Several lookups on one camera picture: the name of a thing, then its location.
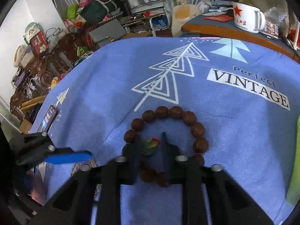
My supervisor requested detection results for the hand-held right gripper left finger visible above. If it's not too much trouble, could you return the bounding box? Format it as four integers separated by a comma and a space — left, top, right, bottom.
29, 143, 142, 225

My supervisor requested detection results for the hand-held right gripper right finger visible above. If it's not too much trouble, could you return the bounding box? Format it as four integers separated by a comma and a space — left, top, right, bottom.
161, 132, 275, 225

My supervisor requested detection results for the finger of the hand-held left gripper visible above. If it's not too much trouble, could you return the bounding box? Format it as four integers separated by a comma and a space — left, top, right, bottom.
16, 132, 92, 167
22, 175, 34, 194

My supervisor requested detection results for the green orange charm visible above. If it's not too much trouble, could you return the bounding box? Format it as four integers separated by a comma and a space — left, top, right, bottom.
140, 138, 161, 156

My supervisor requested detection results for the brown wooden bead bracelet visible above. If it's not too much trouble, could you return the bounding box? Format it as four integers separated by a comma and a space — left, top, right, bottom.
123, 105, 209, 188

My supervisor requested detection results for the green plastic basket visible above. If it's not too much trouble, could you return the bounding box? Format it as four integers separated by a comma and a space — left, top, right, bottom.
285, 116, 300, 208

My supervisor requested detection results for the black smartphone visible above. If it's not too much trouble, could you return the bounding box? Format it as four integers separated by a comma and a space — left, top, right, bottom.
37, 105, 58, 134

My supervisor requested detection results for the blue printed bedsheet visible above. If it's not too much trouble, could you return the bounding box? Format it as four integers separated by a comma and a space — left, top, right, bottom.
29, 36, 300, 225

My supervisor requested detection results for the carved brown wooden furniture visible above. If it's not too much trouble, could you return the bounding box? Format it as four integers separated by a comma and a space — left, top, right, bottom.
9, 33, 79, 122

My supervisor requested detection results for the red printed box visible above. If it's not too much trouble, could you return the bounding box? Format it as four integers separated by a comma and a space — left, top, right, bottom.
30, 31, 50, 55

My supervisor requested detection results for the grey box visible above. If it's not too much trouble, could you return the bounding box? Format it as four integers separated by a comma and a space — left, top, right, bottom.
88, 19, 127, 45

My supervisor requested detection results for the white cartoon printed bag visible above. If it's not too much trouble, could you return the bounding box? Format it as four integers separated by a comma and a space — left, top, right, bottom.
23, 22, 45, 45

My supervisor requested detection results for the blue striped shoebox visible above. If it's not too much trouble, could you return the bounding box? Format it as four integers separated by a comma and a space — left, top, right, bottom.
149, 15, 170, 32

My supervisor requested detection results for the wooden desk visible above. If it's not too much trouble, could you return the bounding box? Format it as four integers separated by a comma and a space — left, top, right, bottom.
181, 13, 300, 64

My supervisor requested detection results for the beige tote bag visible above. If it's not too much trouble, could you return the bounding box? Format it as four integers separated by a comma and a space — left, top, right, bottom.
172, 3, 202, 38

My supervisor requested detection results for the dark green duffel bag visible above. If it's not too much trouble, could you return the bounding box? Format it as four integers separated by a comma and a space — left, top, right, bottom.
81, 0, 120, 25

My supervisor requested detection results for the red packet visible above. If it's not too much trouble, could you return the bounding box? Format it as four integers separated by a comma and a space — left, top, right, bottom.
203, 14, 235, 23

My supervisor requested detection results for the white enamel mug red star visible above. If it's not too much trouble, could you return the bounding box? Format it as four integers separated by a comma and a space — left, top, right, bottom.
232, 1, 266, 34

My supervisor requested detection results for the small printed box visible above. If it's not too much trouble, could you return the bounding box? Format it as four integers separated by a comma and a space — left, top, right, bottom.
264, 21, 280, 38

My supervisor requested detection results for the clear plastic bag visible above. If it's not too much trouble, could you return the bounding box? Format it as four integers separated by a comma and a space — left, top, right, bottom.
264, 7, 290, 25

